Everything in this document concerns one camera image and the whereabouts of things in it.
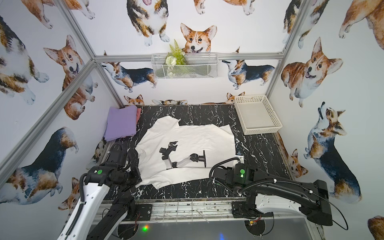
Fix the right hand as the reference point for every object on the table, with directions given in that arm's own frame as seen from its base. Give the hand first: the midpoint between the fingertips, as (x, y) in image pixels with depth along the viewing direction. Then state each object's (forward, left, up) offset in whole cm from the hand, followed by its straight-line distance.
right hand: (234, 171), depth 72 cm
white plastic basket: (+47, -25, -12) cm, 54 cm away
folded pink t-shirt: (+48, +64, -11) cm, 81 cm away
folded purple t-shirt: (+37, +72, -7) cm, 81 cm away
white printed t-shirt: (+26, +6, -16) cm, 31 cm away
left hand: (-1, +45, -2) cm, 45 cm away
